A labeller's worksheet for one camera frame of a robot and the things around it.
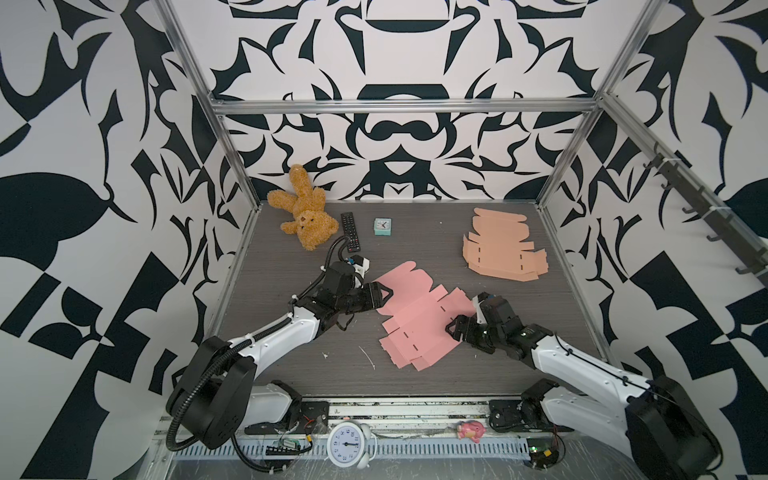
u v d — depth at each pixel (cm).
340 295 67
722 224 55
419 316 92
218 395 41
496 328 66
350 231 111
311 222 102
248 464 68
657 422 41
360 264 79
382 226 111
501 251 106
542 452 71
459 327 77
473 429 70
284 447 69
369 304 74
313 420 73
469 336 76
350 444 69
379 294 76
